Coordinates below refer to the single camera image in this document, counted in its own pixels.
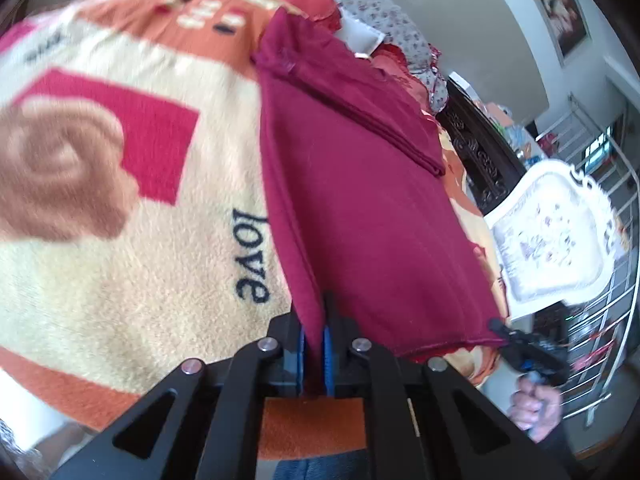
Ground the dark carved nightstand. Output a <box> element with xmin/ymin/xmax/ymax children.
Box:
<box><xmin>436</xmin><ymin>79</ymin><xmax>526</xmax><ymax>214</ymax></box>

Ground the orange cream patterned fleece blanket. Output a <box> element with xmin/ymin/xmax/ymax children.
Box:
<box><xmin>0</xmin><ymin>0</ymin><xmax>511</xmax><ymax>463</ymax></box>

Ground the person's right hand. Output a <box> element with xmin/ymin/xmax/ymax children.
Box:
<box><xmin>508</xmin><ymin>375</ymin><xmax>562</xmax><ymax>443</ymax></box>

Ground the framed wedding photo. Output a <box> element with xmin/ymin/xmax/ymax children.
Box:
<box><xmin>535</xmin><ymin>0</ymin><xmax>590</xmax><ymax>66</ymax></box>

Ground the metal stair railing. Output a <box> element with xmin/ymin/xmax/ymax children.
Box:
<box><xmin>536</xmin><ymin>93</ymin><xmax>639</xmax><ymax>429</ymax></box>

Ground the small white pillow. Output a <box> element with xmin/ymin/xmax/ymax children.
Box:
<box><xmin>334</xmin><ymin>9</ymin><xmax>385</xmax><ymax>55</ymax></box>

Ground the floral white pillow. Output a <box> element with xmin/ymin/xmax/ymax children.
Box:
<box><xmin>335</xmin><ymin>0</ymin><xmax>448</xmax><ymax>113</ymax></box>

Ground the dark red knit sweater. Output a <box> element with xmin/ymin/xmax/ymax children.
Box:
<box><xmin>253</xmin><ymin>10</ymin><xmax>506</xmax><ymax>385</ymax></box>

